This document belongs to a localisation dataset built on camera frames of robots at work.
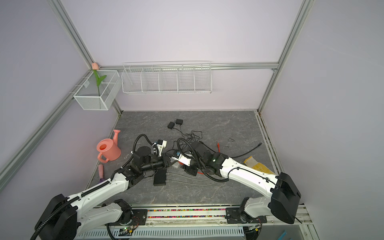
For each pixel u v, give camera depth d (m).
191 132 1.06
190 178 0.86
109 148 0.87
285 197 0.40
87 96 0.82
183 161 0.65
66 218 0.40
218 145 1.01
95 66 0.89
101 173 0.87
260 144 1.02
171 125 1.11
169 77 0.99
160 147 0.74
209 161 0.56
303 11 0.71
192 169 0.67
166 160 0.68
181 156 0.64
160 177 0.86
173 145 1.02
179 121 1.13
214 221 0.74
